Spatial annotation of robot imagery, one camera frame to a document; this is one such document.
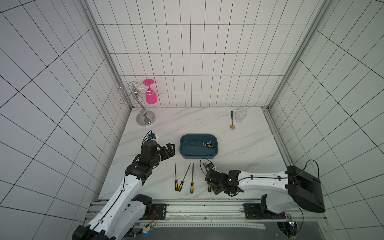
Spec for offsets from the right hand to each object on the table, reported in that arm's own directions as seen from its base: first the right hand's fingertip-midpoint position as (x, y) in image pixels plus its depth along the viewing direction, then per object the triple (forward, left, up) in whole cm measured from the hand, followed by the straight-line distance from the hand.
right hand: (210, 187), depth 82 cm
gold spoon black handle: (+42, -16, +2) cm, 45 cm away
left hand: (+14, +25, +15) cm, 32 cm away
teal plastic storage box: (+25, +8, +1) cm, 26 cm away
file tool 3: (+2, +20, +1) cm, 20 cm away
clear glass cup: (+53, -22, +5) cm, 57 cm away
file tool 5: (+1, +11, +1) cm, 11 cm away
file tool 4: (+2, +16, +2) cm, 16 cm away
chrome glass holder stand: (+46, +50, +5) cm, 68 cm away
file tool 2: (+25, +4, +2) cm, 26 cm away
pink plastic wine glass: (+54, +44, +18) cm, 72 cm away
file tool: (+27, +4, +2) cm, 27 cm away
